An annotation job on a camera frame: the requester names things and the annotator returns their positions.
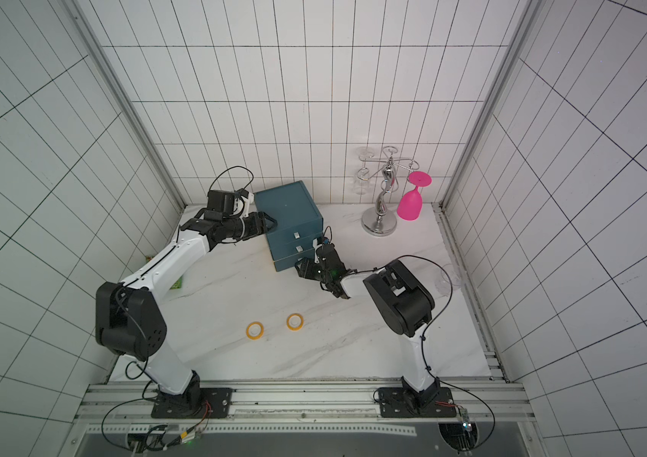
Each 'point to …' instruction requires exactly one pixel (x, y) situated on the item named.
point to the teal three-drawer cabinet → (299, 223)
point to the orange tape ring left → (257, 337)
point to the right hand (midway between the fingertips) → (291, 267)
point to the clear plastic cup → (451, 275)
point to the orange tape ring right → (300, 327)
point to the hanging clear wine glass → (362, 182)
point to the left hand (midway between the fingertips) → (268, 229)
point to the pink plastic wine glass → (410, 205)
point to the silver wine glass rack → (381, 221)
